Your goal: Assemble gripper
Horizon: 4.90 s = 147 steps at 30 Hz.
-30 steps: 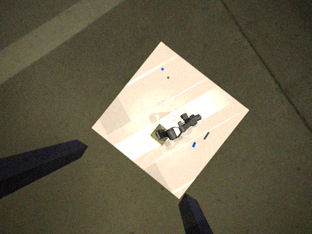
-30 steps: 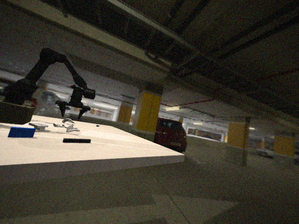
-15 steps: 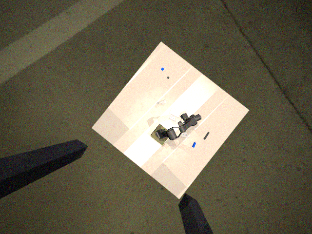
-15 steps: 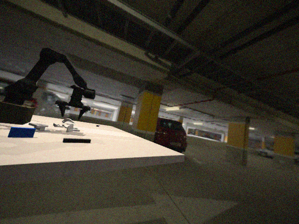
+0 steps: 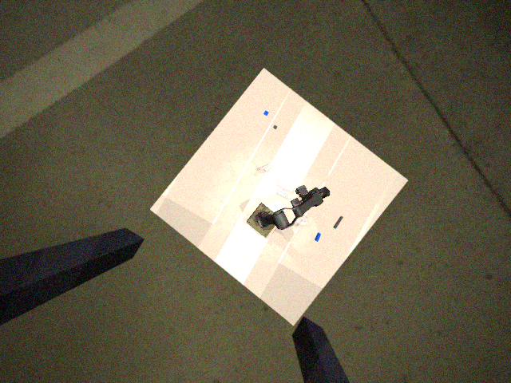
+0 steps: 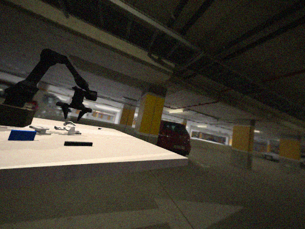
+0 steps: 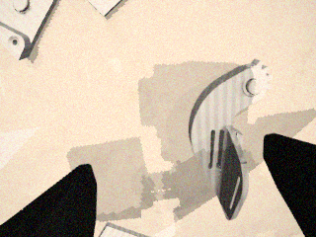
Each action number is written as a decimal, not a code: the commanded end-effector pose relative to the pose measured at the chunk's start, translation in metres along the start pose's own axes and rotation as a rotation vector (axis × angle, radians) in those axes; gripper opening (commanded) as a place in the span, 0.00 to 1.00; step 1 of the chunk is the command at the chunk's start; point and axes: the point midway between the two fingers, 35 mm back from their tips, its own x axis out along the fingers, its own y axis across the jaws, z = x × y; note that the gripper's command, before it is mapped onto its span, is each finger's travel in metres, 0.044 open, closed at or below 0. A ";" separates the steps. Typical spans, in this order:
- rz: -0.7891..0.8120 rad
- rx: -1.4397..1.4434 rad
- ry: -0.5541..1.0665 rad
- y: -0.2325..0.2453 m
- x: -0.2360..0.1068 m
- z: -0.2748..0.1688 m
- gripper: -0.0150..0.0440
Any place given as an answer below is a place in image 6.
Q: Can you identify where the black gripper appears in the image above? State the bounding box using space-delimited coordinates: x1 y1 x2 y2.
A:
56 96 92 121

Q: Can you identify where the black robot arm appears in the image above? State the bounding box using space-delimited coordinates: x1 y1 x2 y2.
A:
3 49 97 108

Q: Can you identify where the black flat bar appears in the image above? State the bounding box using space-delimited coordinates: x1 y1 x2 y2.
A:
64 141 93 146

